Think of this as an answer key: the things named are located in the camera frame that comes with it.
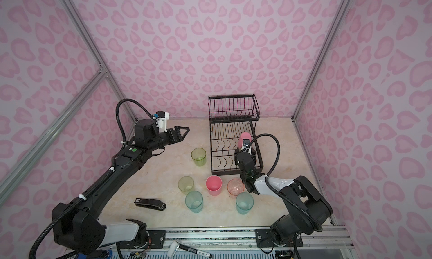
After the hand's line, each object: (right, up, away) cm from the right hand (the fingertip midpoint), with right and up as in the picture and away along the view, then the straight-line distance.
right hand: (244, 146), depth 89 cm
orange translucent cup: (-5, -21, -1) cm, 21 cm away
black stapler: (-46, -28, -5) cm, 54 cm away
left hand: (-28, +9, -13) cm, 33 cm away
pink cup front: (-16, -19, -4) cm, 25 cm away
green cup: (-25, -5, +4) cm, 25 cm away
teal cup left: (-26, -27, -5) cm, 37 cm away
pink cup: (+1, +6, +7) cm, 9 cm away
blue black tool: (-59, -41, -22) cm, 75 cm away
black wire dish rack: (-7, +17, +12) cm, 22 cm away
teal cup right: (-1, -27, -7) cm, 27 cm away
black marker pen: (-31, -39, -20) cm, 54 cm away
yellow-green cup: (-31, -20, -1) cm, 37 cm away
